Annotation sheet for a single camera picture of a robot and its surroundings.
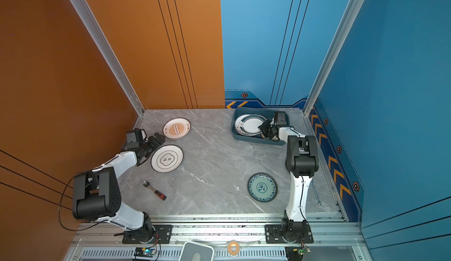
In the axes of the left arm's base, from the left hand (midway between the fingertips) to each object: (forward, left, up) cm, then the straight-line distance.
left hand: (159, 139), depth 94 cm
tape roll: (-47, -39, -9) cm, 62 cm away
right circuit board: (-48, -67, -8) cm, 83 cm away
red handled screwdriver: (-26, -4, -9) cm, 28 cm away
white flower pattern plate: (-7, -3, -9) cm, 12 cm away
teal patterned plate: (-22, -55, -9) cm, 60 cm away
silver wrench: (-29, -81, -9) cm, 87 cm away
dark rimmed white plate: (+18, -50, -8) cm, 53 cm away
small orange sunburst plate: (+15, -4, -9) cm, 18 cm away
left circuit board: (-49, -4, -11) cm, 50 cm away
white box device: (-49, -26, -4) cm, 56 cm away
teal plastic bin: (+28, -62, -6) cm, 68 cm away
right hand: (+13, -55, -4) cm, 57 cm away
